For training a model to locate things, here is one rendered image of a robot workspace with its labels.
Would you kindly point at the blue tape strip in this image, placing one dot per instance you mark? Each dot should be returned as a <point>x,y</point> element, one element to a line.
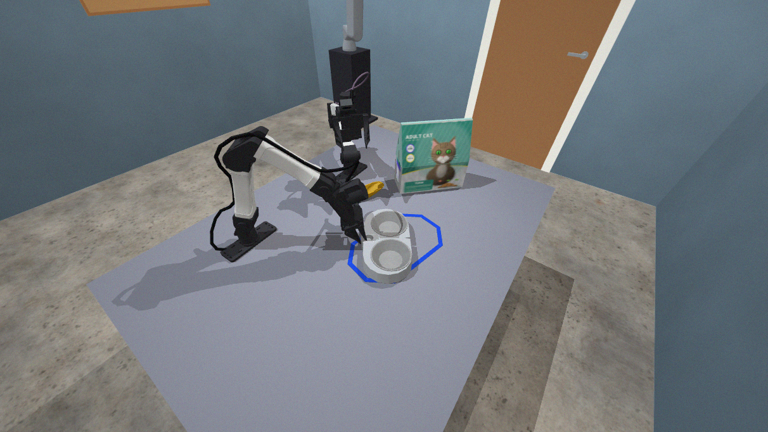
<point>413,265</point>

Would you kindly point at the yellow scoop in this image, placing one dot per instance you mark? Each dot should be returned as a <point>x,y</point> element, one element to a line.
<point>373,188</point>

